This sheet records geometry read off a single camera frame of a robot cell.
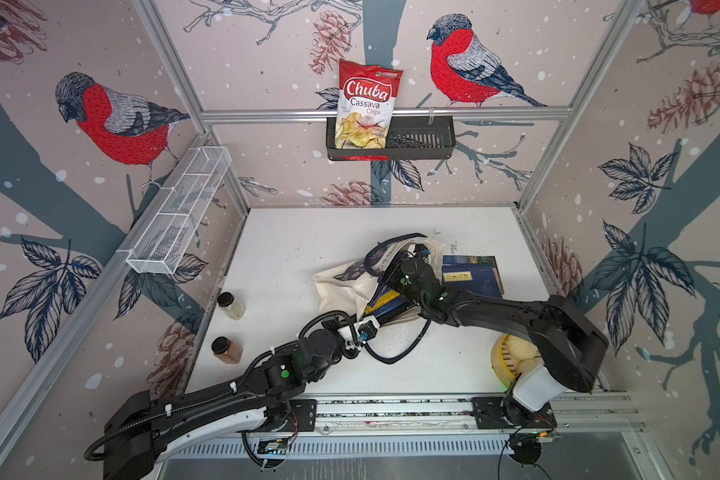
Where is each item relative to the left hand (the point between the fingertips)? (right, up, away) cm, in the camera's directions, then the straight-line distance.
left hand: (364, 306), depth 74 cm
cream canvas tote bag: (-4, +4, 0) cm, 6 cm away
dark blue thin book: (+36, +5, +21) cm, 42 cm away
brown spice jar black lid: (-36, -12, +2) cm, 38 cm away
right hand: (+4, +9, +11) cm, 14 cm away
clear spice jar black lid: (-39, -2, +10) cm, 41 cm away
